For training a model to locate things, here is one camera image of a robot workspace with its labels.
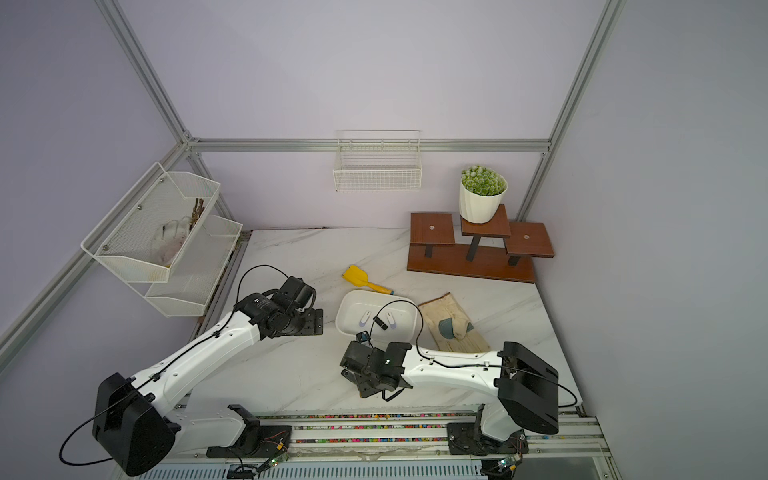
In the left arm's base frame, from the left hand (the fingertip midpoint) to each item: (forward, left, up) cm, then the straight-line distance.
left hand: (305, 328), depth 81 cm
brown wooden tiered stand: (+32, -59, -4) cm, 67 cm away
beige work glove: (+6, -43, -11) cm, 45 cm away
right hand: (-13, -19, -7) cm, 24 cm away
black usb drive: (+7, -20, -11) cm, 24 cm away
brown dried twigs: (+25, +30, +21) cm, 44 cm away
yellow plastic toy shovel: (+26, -12, -11) cm, 31 cm away
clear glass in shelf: (+16, +35, +18) cm, 43 cm away
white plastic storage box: (+13, -11, -9) cm, 19 cm away
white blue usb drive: (+9, -15, -11) cm, 21 cm away
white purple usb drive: (+8, -24, -11) cm, 28 cm away
